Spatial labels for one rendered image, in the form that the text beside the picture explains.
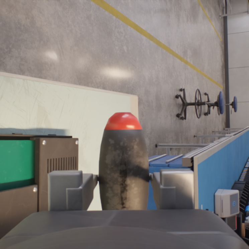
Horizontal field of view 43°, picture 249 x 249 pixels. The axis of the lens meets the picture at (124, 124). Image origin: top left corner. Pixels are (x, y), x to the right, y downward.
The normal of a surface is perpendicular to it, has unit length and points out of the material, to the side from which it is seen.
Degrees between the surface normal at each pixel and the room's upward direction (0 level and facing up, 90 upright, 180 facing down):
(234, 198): 29
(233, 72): 90
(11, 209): 0
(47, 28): 0
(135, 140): 38
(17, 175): 0
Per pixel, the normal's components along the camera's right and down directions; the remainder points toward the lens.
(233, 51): -0.40, 0.02
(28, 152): 0.91, -0.02
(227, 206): 0.43, 0.00
